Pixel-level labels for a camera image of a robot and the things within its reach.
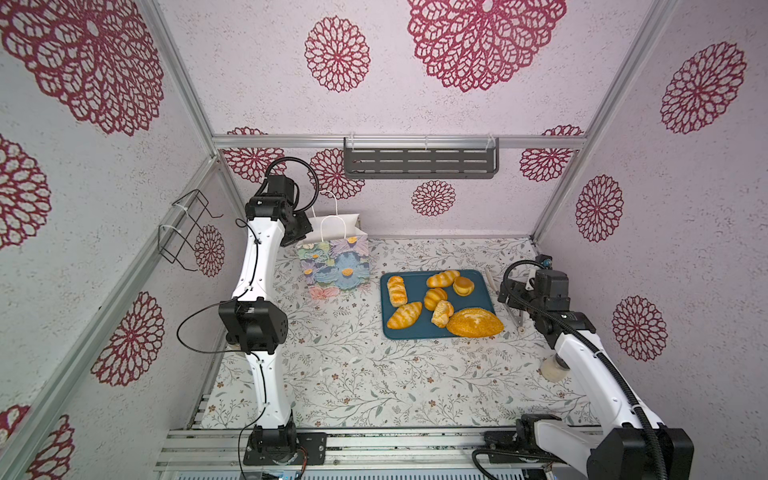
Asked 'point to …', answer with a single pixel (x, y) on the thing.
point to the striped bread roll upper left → (397, 291)
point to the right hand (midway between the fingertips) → (521, 282)
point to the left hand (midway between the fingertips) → (302, 238)
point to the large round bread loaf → (474, 323)
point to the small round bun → (463, 286)
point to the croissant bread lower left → (405, 315)
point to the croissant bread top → (442, 279)
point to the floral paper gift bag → (334, 256)
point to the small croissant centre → (433, 296)
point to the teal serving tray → (415, 283)
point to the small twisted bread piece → (442, 313)
